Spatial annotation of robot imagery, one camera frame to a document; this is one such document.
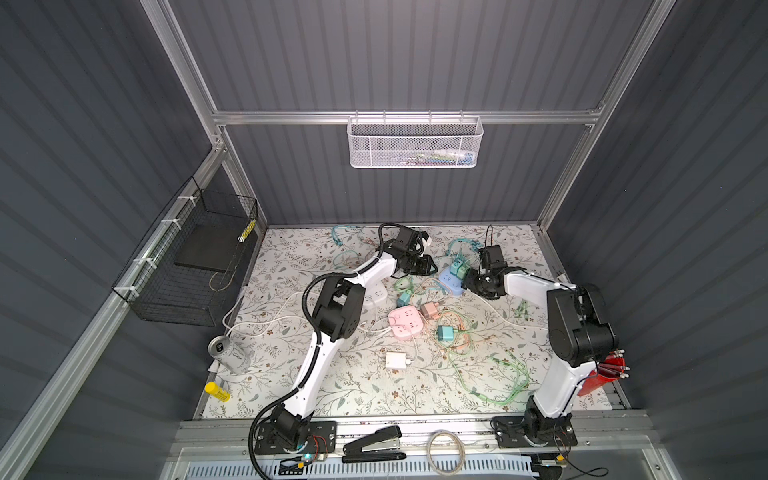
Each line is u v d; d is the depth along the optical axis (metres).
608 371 0.72
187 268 0.74
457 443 0.72
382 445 0.71
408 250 0.88
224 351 0.74
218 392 0.75
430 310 0.94
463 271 0.97
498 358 0.87
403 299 0.96
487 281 0.75
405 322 0.91
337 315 0.64
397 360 0.85
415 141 1.24
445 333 0.89
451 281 1.02
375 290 0.99
